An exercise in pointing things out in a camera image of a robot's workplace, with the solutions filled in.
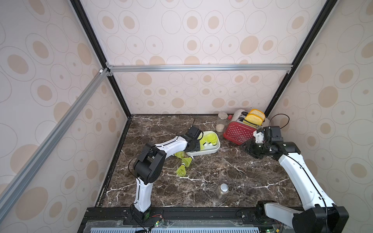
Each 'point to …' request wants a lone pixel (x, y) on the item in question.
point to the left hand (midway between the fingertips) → (199, 146)
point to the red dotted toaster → (239, 132)
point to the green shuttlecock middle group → (187, 161)
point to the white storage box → (208, 148)
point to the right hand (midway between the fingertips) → (240, 148)
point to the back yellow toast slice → (258, 113)
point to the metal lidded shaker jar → (222, 190)
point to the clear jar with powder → (221, 122)
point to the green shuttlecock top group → (180, 154)
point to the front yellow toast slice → (254, 119)
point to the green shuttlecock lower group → (181, 171)
